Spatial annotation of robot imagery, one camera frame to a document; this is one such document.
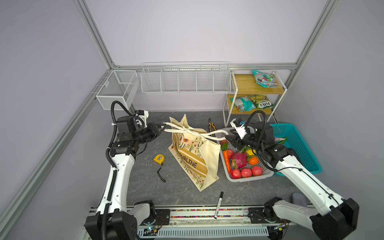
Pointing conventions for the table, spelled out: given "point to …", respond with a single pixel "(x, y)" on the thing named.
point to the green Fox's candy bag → (261, 101)
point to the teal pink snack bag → (266, 80)
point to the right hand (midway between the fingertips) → (229, 133)
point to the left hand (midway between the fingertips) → (166, 128)
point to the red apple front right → (257, 171)
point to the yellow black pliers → (212, 127)
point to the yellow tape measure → (159, 159)
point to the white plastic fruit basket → (222, 136)
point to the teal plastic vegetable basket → (294, 140)
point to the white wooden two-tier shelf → (255, 94)
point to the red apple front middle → (246, 172)
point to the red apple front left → (235, 174)
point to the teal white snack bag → (243, 103)
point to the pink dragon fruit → (239, 159)
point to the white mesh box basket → (121, 86)
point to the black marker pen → (221, 195)
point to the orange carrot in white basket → (225, 154)
